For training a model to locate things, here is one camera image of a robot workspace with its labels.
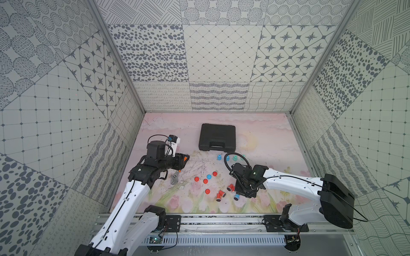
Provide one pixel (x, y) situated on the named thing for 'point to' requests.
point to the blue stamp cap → (209, 176)
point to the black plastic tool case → (217, 137)
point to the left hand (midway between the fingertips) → (188, 156)
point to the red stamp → (231, 187)
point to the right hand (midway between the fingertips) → (240, 194)
